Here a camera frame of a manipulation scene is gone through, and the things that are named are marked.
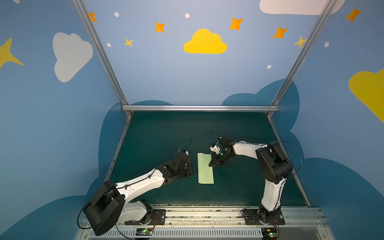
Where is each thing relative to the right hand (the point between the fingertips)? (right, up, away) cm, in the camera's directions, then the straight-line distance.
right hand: (210, 164), depth 94 cm
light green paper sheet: (-4, -4, -4) cm, 7 cm away
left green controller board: (-35, -27, -22) cm, 50 cm away
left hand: (-10, -1, -11) cm, 15 cm away
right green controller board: (+27, -28, -22) cm, 45 cm away
